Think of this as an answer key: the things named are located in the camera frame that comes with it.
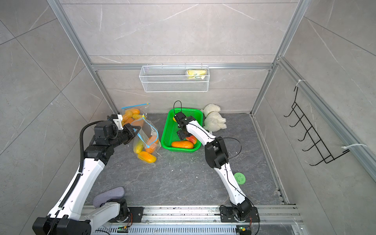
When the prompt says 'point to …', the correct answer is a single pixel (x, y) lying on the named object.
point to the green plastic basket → (170, 129)
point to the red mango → (192, 138)
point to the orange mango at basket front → (185, 144)
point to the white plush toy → (214, 121)
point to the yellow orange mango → (128, 114)
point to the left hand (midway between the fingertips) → (141, 124)
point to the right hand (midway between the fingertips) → (188, 133)
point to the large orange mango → (152, 142)
